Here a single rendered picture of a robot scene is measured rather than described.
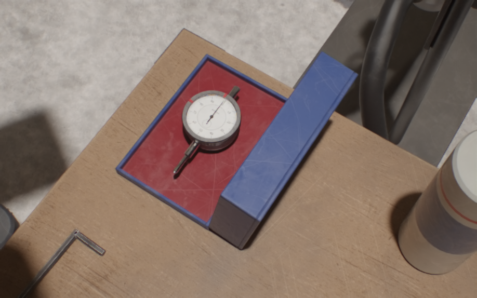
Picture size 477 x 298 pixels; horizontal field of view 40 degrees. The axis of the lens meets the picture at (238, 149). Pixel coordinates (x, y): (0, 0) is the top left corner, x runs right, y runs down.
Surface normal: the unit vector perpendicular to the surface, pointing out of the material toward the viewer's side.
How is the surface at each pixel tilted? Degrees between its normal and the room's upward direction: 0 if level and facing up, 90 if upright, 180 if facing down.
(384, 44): 35
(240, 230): 90
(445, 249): 90
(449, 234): 90
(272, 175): 9
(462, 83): 0
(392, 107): 0
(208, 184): 0
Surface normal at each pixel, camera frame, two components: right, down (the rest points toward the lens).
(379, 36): -0.47, -0.03
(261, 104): 0.00, -0.43
